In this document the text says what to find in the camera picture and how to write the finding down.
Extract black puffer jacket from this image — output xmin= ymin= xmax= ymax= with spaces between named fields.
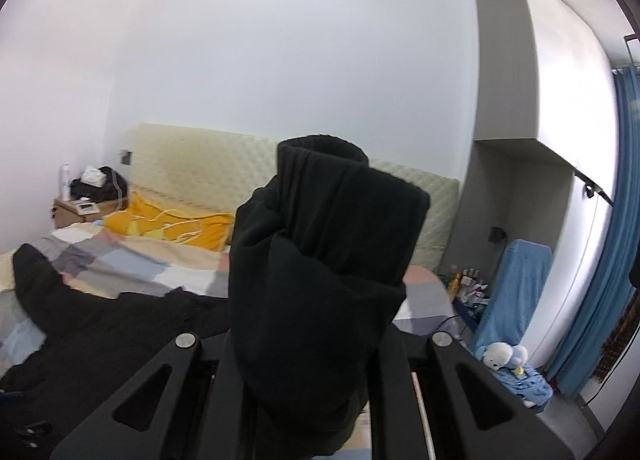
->
xmin=1 ymin=135 xmax=430 ymax=459

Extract white plush duck toy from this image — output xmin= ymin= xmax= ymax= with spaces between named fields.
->
xmin=482 ymin=342 xmax=528 ymax=376

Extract blue cloth on floor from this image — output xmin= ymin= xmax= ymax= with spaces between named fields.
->
xmin=475 ymin=344 xmax=553 ymax=414

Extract bottles beside bed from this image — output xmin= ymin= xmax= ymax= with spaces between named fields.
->
xmin=444 ymin=265 xmax=490 ymax=322

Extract blue covered chair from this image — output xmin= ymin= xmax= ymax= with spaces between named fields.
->
xmin=471 ymin=239 xmax=553 ymax=356

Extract blue curtain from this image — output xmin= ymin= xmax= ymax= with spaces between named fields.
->
xmin=547 ymin=65 xmax=639 ymax=398

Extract colourful checkered quilt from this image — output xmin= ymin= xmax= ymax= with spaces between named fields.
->
xmin=1 ymin=224 xmax=460 ymax=372

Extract yellow pillow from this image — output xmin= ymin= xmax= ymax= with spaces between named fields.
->
xmin=102 ymin=192 xmax=234 ymax=252

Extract white device on nightstand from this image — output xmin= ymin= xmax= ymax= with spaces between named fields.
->
xmin=73 ymin=201 xmax=101 ymax=216

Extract black bag on nightstand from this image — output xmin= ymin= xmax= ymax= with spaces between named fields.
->
xmin=70 ymin=166 xmax=128 ymax=203

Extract brown wooden nightstand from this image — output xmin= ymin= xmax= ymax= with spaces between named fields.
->
xmin=51 ymin=199 xmax=118 ymax=229

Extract beige quilted headboard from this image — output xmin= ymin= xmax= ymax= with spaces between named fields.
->
xmin=128 ymin=124 xmax=460 ymax=270

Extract white tissue box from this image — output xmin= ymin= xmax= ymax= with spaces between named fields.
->
xmin=79 ymin=165 xmax=106 ymax=188

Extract grey white wardrobe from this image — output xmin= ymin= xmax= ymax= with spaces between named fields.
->
xmin=442 ymin=0 xmax=617 ymax=367

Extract white spray bottle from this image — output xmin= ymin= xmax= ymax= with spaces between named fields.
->
xmin=60 ymin=164 xmax=70 ymax=202

